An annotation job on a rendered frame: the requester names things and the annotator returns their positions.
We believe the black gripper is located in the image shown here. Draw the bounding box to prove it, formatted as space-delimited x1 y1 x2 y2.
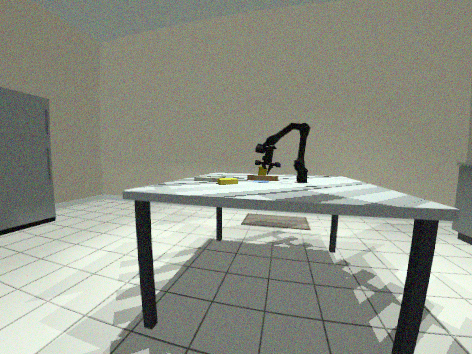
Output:
255 154 281 175

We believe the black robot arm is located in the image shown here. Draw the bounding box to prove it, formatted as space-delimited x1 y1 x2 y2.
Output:
255 123 311 183

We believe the tan flat bar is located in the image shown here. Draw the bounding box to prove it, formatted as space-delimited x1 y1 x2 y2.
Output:
247 175 279 181

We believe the yellow block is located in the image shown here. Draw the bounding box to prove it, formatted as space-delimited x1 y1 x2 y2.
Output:
217 178 238 185

